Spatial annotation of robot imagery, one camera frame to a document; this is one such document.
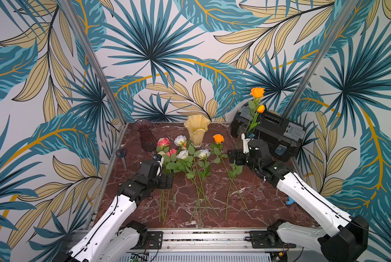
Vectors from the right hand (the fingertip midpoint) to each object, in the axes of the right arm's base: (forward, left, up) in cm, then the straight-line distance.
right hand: (236, 151), depth 79 cm
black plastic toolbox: (+11, -31, -5) cm, 33 cm away
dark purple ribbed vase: (+16, +47, -11) cm, 51 cm away
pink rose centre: (+13, +34, -17) cm, 40 cm away
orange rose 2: (+16, +6, -20) cm, 26 cm away
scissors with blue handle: (+15, +66, -21) cm, 70 cm away
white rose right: (+1, +14, -21) cm, 25 cm away
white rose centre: (+9, +26, -15) cm, 31 cm away
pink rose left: (+18, +40, -18) cm, 47 cm away
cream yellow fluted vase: (+23, +17, -6) cm, 30 cm away
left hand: (-9, +35, -9) cm, 37 cm away
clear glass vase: (+20, -11, -6) cm, 23 cm away
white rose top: (+19, +28, -14) cm, 37 cm away
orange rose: (+27, -13, +14) cm, 33 cm away
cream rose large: (+11, +38, -16) cm, 43 cm away
